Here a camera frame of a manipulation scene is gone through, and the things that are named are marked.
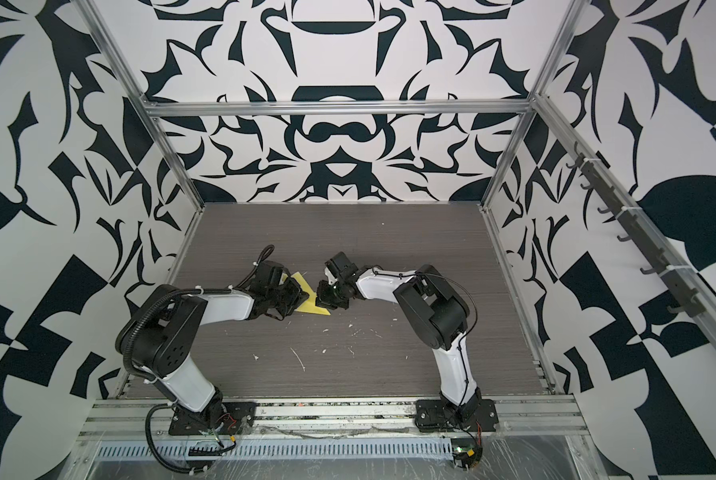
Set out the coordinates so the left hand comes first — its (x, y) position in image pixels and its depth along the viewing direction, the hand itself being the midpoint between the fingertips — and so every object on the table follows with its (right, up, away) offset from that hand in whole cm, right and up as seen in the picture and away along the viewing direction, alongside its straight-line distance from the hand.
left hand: (314, 287), depth 94 cm
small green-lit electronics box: (+39, -35, -23) cm, 57 cm away
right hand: (0, -4, -2) cm, 5 cm away
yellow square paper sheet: (-1, -6, -1) cm, 6 cm away
